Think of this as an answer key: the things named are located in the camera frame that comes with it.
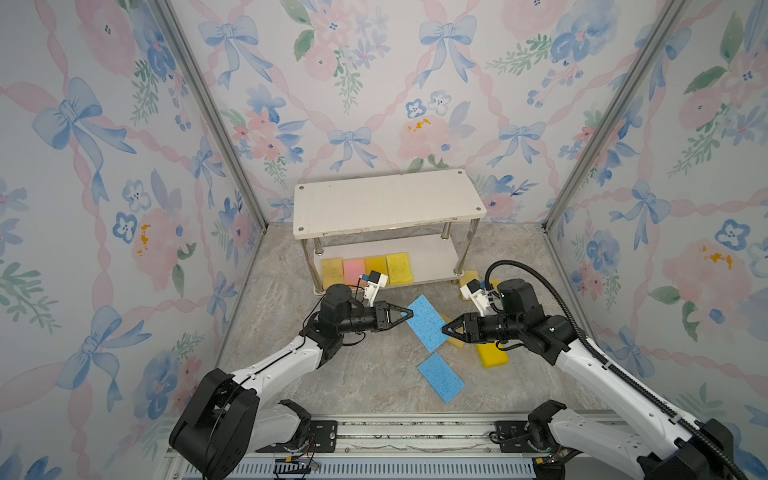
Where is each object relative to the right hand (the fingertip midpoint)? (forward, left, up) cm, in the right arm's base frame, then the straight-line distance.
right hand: (446, 329), depth 73 cm
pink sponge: (+25, +26, -10) cm, 38 cm away
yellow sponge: (+3, -7, -17) cm, 19 cm away
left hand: (+2, +8, +3) cm, 9 cm away
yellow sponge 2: (+24, +33, -9) cm, 41 cm away
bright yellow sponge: (0, -16, -17) cm, 23 cm away
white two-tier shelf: (+23, +3, +16) cm, 28 cm away
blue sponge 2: (-7, -2, -17) cm, 19 cm away
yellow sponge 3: (+27, +18, -9) cm, 34 cm away
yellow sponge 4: (+26, +11, -10) cm, 30 cm away
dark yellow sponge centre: (+4, -9, +14) cm, 17 cm away
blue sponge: (0, +5, +2) cm, 5 cm away
